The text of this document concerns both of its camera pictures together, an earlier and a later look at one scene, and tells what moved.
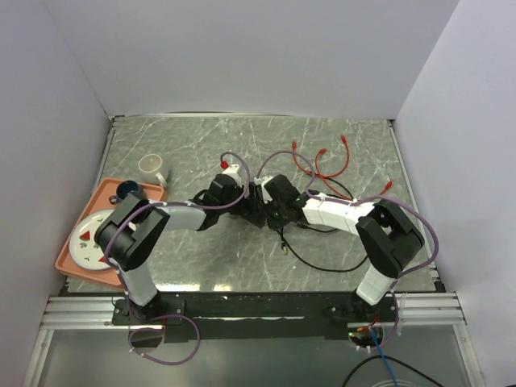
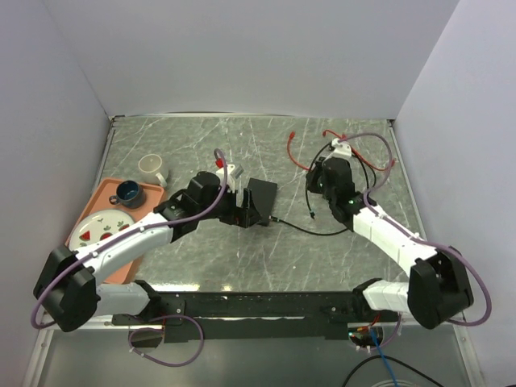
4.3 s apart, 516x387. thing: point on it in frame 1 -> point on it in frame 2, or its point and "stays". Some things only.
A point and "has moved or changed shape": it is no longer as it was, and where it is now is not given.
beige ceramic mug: [152, 169] stays
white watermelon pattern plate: [83, 247] stays
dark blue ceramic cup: [122, 189] stays
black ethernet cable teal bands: [318, 268] has moved or changed shape
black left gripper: [239, 189] -> [243, 217]
